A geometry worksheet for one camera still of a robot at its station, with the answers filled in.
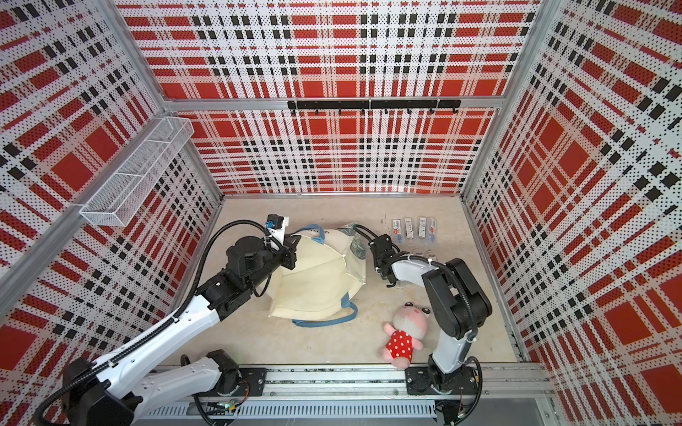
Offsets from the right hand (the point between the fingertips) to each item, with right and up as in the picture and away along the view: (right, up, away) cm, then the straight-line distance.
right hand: (402, 263), depth 96 cm
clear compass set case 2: (+5, +12, +11) cm, 17 cm away
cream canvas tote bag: (-29, -7, -12) cm, 32 cm away
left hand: (-33, +12, -21) cm, 41 cm away
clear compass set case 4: (+14, +12, +10) cm, 21 cm away
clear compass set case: (0, +11, +11) cm, 16 cm away
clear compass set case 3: (+10, +13, +11) cm, 20 cm away
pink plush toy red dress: (-2, -18, -20) cm, 27 cm away
